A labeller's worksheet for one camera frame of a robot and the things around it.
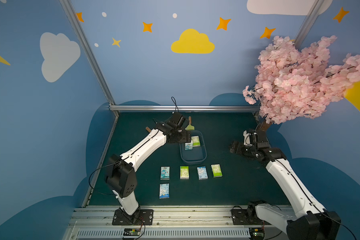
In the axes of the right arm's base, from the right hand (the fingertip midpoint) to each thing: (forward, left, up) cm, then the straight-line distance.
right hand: (237, 146), depth 81 cm
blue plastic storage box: (+3, +20, -17) cm, 27 cm away
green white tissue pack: (-10, +29, -15) cm, 35 cm away
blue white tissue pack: (-22, +39, -14) cm, 47 cm away
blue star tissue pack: (-10, +18, -16) cm, 26 cm away
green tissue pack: (-8, +10, -15) cm, 20 cm away
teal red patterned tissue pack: (-12, +40, -15) cm, 45 cm away
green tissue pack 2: (+12, +22, -15) cm, 29 cm away
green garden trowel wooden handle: (+26, +27, -16) cm, 40 cm away
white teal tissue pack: (+6, +27, -12) cm, 30 cm away
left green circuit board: (-41, +53, -18) cm, 70 cm away
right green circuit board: (-38, -9, -21) cm, 44 cm away
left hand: (+4, +30, +1) cm, 30 cm away
